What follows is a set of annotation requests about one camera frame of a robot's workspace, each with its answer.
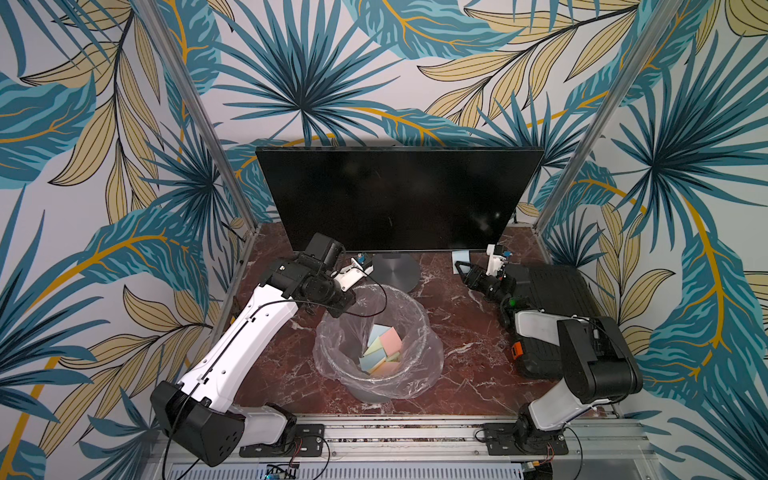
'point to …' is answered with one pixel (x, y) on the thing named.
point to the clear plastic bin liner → (341, 339)
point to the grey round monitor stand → (397, 270)
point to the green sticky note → (376, 345)
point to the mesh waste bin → (383, 348)
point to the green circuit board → (272, 476)
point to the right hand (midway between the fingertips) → (460, 263)
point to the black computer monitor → (399, 199)
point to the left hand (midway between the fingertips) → (345, 301)
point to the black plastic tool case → (552, 288)
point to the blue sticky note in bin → (376, 331)
